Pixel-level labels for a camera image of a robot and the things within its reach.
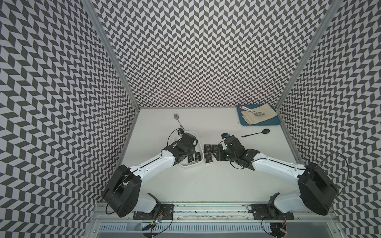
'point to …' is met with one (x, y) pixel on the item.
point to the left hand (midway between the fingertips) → (189, 147)
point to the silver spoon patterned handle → (176, 117)
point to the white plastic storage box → (199, 148)
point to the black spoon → (266, 131)
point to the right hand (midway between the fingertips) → (215, 155)
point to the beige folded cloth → (250, 117)
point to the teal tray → (274, 120)
